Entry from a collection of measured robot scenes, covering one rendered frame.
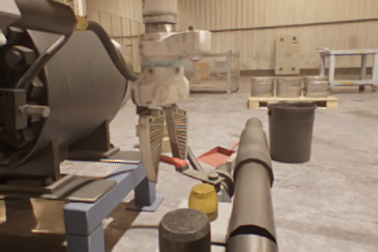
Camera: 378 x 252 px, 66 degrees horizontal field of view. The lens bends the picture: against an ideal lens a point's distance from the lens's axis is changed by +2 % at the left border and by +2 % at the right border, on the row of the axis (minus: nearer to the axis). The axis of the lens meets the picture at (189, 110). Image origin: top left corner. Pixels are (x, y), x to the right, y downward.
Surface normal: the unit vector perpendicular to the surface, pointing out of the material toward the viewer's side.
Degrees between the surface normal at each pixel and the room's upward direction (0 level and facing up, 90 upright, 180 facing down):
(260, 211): 15
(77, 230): 90
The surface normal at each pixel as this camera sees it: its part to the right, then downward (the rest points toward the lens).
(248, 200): -0.28, -0.95
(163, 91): 0.73, 0.11
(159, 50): -0.18, 0.15
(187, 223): -0.03, -0.99
